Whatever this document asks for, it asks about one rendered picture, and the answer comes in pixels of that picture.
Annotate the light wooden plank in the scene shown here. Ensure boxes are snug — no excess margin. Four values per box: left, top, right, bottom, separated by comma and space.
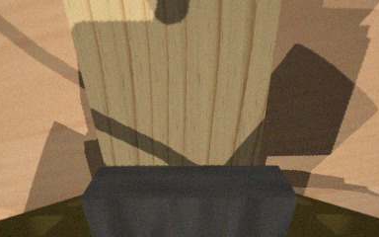
62, 0, 281, 167

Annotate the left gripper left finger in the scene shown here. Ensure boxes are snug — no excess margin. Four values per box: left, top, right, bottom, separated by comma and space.
0, 195, 92, 237

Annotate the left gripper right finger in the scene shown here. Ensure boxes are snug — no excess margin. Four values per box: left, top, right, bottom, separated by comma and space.
286, 194, 379, 237

